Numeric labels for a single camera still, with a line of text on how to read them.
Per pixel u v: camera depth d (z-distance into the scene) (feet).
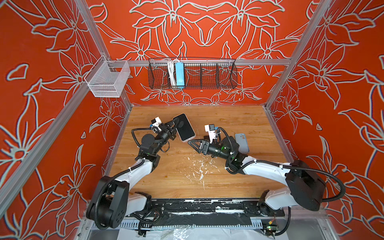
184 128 2.30
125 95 3.74
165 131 2.18
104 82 2.92
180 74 2.94
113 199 1.35
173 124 2.37
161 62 3.02
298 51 2.84
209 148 2.14
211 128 2.24
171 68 2.89
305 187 1.40
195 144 2.25
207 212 2.39
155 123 2.39
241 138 3.30
